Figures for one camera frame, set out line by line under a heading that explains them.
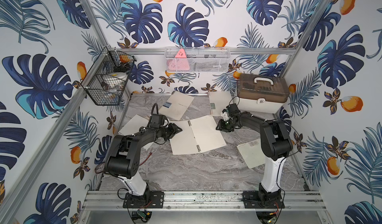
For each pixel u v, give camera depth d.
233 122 0.78
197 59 0.92
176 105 1.14
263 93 0.98
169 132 0.84
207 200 0.76
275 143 0.54
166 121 0.81
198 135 0.98
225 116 0.94
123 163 0.47
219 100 1.18
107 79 0.80
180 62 0.90
